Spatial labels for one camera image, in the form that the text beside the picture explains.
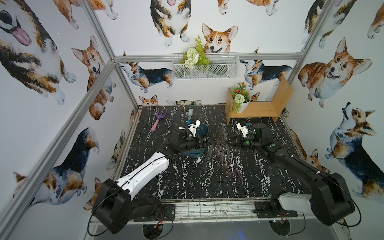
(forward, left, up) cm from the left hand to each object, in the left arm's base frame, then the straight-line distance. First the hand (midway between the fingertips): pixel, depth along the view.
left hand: (210, 135), depth 76 cm
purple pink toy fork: (+35, +37, -26) cm, 57 cm away
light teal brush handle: (+34, +12, -24) cm, 43 cm away
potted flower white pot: (+29, -21, -1) cm, 36 cm away
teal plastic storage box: (+20, +3, -24) cm, 31 cm away
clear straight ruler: (-3, -9, -6) cm, 11 cm away
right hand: (+1, -10, -4) cm, 11 cm away
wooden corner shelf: (+32, -41, -17) cm, 54 cm away
